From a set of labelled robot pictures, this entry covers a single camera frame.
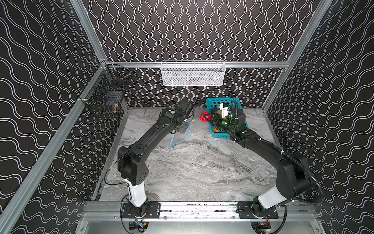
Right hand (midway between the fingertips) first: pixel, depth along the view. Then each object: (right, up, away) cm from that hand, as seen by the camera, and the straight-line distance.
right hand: (205, 117), depth 81 cm
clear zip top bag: (-16, -13, +24) cm, 32 cm away
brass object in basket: (-50, +6, -1) cm, 50 cm away
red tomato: (-1, -1, -2) cm, 2 cm away
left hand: (-12, -5, +1) cm, 13 cm away
